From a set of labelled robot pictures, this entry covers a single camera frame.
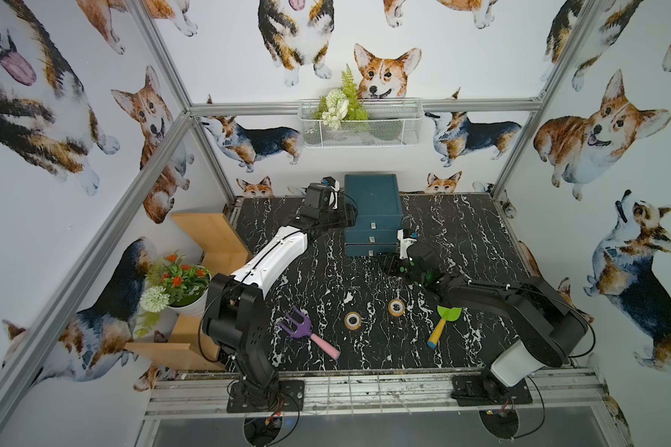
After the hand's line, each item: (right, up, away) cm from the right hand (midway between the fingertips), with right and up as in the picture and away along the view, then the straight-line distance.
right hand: (387, 246), depth 89 cm
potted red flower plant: (-57, -8, -18) cm, 60 cm away
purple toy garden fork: (-26, -25, -3) cm, 36 cm away
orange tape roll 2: (+3, -20, +1) cm, 20 cm away
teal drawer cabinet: (-3, +10, -4) cm, 11 cm away
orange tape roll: (-11, -23, -2) cm, 26 cm away
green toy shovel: (+20, -21, -1) cm, 29 cm away
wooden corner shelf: (-54, -1, +3) cm, 54 cm away
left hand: (-13, +14, -2) cm, 19 cm away
